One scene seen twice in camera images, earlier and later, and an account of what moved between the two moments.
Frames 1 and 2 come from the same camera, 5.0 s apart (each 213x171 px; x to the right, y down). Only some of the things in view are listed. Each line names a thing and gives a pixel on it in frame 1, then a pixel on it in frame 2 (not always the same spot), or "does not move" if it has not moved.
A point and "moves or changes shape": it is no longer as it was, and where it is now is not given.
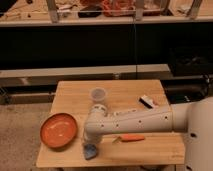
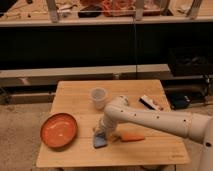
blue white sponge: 90,150 moves or changes shape
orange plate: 58,130 does not move
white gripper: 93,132 → 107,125
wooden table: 73,98 does not move
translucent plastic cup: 98,95 does not move
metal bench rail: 40,77 does not move
